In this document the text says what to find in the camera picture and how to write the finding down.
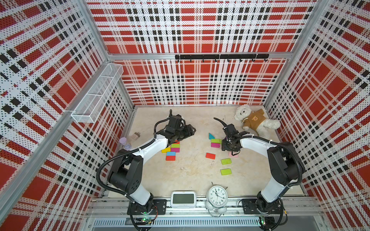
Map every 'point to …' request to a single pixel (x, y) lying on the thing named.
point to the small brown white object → (136, 135)
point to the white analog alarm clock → (217, 197)
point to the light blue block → (171, 153)
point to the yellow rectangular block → (165, 150)
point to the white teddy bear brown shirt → (256, 120)
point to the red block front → (170, 158)
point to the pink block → (230, 155)
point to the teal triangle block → (211, 136)
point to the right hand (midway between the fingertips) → (228, 147)
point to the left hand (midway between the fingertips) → (194, 131)
